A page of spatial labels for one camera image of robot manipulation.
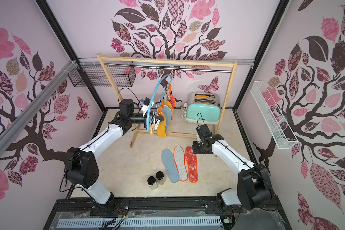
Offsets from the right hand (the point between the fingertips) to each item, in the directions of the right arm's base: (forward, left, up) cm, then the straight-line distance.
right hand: (196, 151), depth 85 cm
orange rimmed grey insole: (-1, +10, -8) cm, 13 cm away
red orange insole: (-4, +2, -9) cm, 10 cm away
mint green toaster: (+33, -11, +8) cm, 36 cm away
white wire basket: (+1, -44, +16) cm, 46 cm away
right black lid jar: (-16, +21, +1) cm, 26 cm away
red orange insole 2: (+26, +14, +19) cm, 35 cm away
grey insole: (+17, +17, +16) cm, 29 cm away
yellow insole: (+23, +16, +19) cm, 34 cm away
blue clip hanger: (+6, +22, +22) cm, 32 cm away
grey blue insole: (0, +18, -10) cm, 20 cm away
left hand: (+9, +20, +20) cm, 29 cm away
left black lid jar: (-19, +25, +1) cm, 31 cm away
